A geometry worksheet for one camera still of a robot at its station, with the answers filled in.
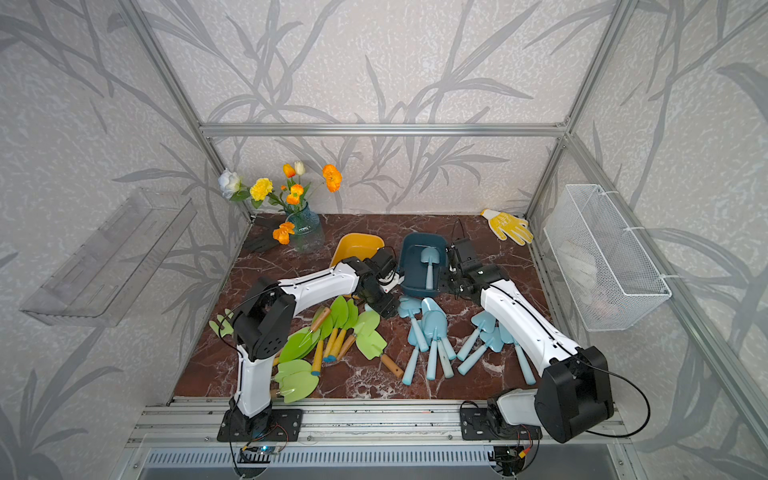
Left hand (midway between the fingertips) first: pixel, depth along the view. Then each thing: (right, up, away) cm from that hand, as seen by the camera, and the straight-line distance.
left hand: (387, 306), depth 92 cm
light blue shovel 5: (+8, -9, -5) cm, 13 cm away
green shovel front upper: (-26, -14, -11) cm, 31 cm away
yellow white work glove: (+46, +27, +26) cm, 59 cm away
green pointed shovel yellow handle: (-15, -2, 0) cm, 15 cm away
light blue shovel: (+15, +15, +14) cm, 25 cm away
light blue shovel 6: (+29, -4, -3) cm, 30 cm away
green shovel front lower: (-24, -19, -12) cm, 33 cm away
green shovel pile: (-18, -6, -3) cm, 20 cm away
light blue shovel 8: (+35, -8, -6) cm, 37 cm away
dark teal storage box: (+9, +10, +11) cm, 17 cm away
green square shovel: (-6, -5, -1) cm, 8 cm away
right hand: (+17, +10, -7) cm, 21 cm away
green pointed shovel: (-12, -4, -1) cm, 13 cm away
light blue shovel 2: (+7, 0, 0) cm, 7 cm away
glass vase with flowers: (-29, +26, +8) cm, 40 cm away
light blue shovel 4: (+15, -6, -6) cm, 17 cm away
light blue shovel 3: (+13, 0, +1) cm, 14 cm away
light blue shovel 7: (+31, -9, -6) cm, 33 cm away
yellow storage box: (-11, +19, +17) cm, 28 cm away
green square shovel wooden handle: (+2, -14, -11) cm, 18 cm away
